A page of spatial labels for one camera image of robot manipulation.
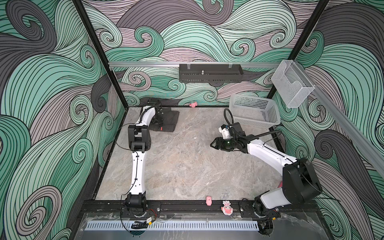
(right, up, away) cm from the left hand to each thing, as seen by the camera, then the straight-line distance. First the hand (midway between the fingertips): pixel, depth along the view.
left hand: (153, 122), depth 108 cm
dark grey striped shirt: (+12, +2, 0) cm, 12 cm away
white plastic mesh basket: (+79, +8, +10) cm, 80 cm away
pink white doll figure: (+45, -42, -36) cm, 71 cm away
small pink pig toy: (+30, +14, +13) cm, 35 cm away
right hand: (+41, -13, -21) cm, 48 cm away
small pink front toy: (+36, -39, -33) cm, 63 cm away
